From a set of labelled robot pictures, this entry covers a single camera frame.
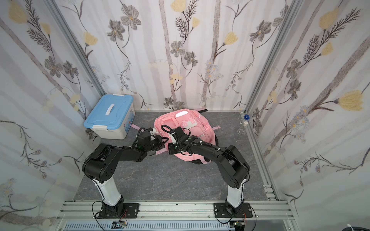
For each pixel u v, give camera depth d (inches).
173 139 31.9
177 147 30.1
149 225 27.7
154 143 33.2
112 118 36.9
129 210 29.0
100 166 20.1
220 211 28.9
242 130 42.3
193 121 40.2
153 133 35.3
